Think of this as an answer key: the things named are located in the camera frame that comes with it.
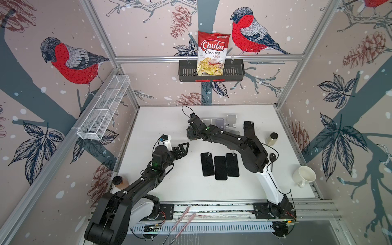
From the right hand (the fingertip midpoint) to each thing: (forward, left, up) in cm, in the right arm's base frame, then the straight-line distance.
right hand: (191, 130), depth 98 cm
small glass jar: (-5, -51, 0) cm, 51 cm away
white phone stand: (+5, -11, +3) cm, 13 cm away
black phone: (+8, -41, -8) cm, 42 cm away
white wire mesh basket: (-3, +45, +24) cm, 51 cm away
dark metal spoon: (-14, -52, -8) cm, 54 cm away
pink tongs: (-51, -1, -7) cm, 51 cm away
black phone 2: (-21, -11, -5) cm, 24 cm away
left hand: (-14, +1, +6) cm, 15 cm away
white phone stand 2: (+8, -27, +2) cm, 28 cm away
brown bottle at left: (-35, +33, +2) cm, 48 cm away
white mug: (-26, -62, -1) cm, 67 cm away
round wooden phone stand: (+2, -30, -3) cm, 30 cm away
